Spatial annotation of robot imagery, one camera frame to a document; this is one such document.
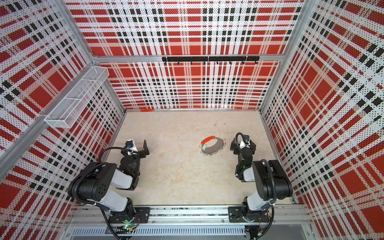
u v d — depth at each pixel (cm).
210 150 101
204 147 99
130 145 74
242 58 88
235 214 73
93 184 45
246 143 76
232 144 84
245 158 69
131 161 69
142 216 73
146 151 83
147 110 127
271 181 44
